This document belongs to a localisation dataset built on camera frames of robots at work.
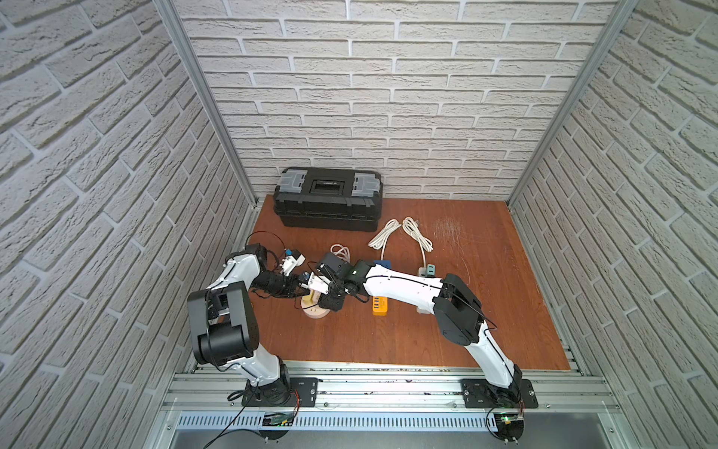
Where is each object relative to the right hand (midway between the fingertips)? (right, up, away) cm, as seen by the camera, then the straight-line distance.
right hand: (328, 292), depth 87 cm
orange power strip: (+17, -4, 0) cm, 17 cm away
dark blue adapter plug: (+19, +8, +14) cm, 24 cm away
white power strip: (+24, +5, -33) cm, 41 cm away
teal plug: (+34, +7, +3) cm, 35 cm away
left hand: (-7, +1, -1) cm, 7 cm away
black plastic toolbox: (+1, +31, +10) cm, 32 cm away
